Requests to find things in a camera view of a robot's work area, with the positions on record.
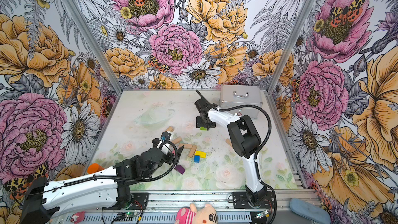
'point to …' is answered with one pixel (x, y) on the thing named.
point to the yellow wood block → (202, 154)
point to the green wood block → (203, 128)
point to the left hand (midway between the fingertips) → (173, 145)
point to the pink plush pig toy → (205, 215)
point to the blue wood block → (197, 158)
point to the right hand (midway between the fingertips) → (204, 128)
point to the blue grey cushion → (311, 210)
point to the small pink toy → (78, 217)
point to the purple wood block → (180, 168)
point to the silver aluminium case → (235, 95)
